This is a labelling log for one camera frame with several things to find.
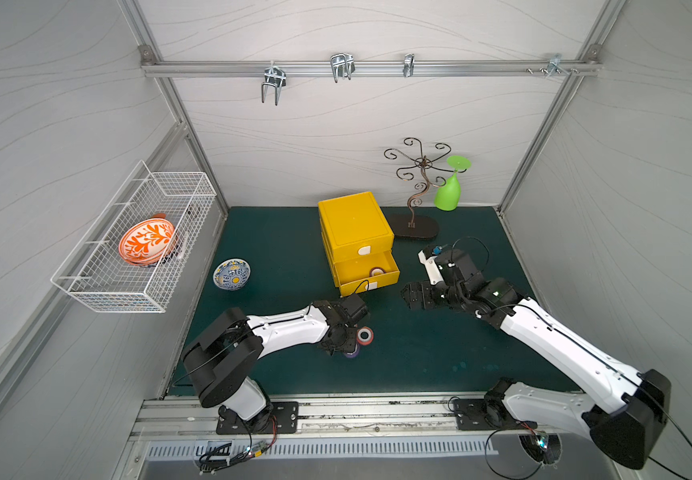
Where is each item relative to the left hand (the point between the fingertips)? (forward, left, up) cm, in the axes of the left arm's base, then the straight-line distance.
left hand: (348, 348), depth 85 cm
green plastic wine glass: (+43, -31, +23) cm, 58 cm away
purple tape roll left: (-1, -2, 0) cm, 2 cm away
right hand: (+10, -18, +18) cm, 27 cm away
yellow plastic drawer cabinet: (+22, -2, +22) cm, 31 cm away
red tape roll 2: (+4, -5, 0) cm, 6 cm away
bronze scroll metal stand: (+48, -23, +1) cm, 53 cm away
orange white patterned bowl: (+11, +46, +34) cm, 58 cm away
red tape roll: (+22, -8, +8) cm, 24 cm away
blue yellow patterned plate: (+24, +41, 0) cm, 47 cm away
